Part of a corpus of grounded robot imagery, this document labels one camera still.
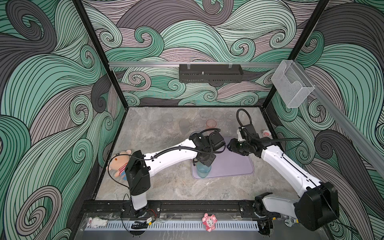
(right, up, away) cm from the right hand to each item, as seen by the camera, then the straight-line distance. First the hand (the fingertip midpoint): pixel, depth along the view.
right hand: (230, 147), depth 83 cm
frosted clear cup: (-27, +11, +31) cm, 42 cm away
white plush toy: (-66, -32, -15) cm, 75 cm away
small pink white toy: (+30, +6, +17) cm, 35 cm away
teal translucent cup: (-15, -14, +4) cm, 21 cm away
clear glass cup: (-48, +11, +25) cm, 55 cm away
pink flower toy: (-14, -31, -16) cm, 37 cm away
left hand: (-14, -5, -6) cm, 16 cm away
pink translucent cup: (-8, +13, +20) cm, 25 cm away
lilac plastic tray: (-1, -10, +2) cm, 10 cm away
